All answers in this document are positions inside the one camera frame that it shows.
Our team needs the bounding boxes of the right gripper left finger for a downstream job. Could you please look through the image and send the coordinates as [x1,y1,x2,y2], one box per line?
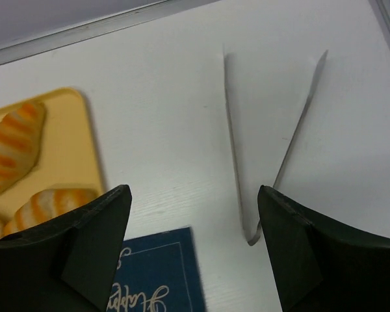
[0,185,132,311]

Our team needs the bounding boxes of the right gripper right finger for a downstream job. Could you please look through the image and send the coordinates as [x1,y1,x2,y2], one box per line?
[257,186,390,311]

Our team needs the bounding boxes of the metal serving tongs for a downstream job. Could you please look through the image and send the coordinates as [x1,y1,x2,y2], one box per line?
[222,47,329,246]

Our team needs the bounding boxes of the small striped croissant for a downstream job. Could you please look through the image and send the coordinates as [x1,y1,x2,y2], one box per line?
[3,188,98,236]

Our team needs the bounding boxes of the dark blue cloth placemat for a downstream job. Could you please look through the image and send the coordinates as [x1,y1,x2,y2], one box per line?
[106,227,207,312]

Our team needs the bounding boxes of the yellow plastic tray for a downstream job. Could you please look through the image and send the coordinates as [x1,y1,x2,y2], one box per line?
[0,88,103,223]

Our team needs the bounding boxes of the large striped croissant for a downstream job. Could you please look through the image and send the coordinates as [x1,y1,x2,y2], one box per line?
[0,102,46,194]

